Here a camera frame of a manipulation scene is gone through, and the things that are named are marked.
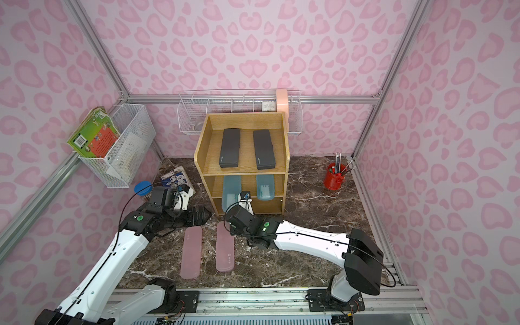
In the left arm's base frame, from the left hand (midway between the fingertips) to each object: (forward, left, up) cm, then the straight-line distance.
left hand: (202, 212), depth 77 cm
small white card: (+44, -26, +17) cm, 54 cm away
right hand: (-2, -12, -2) cm, 12 cm away
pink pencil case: (-12, +6, -17) cm, 22 cm away
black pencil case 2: (+18, -24, +15) cm, 33 cm away
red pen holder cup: (+25, -58, -14) cm, 65 cm away
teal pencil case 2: (+12, -24, 0) cm, 27 cm away
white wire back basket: (+48, +9, +15) cm, 51 cm away
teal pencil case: (+11, -10, -1) cm, 15 cm away
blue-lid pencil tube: (+12, +27, -1) cm, 30 cm away
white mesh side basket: (+21, +33, +10) cm, 40 cm away
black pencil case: (+20, -11, +14) cm, 27 cm away
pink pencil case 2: (-8, -7, -18) cm, 20 cm away
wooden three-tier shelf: (+19, -16, +13) cm, 28 cm away
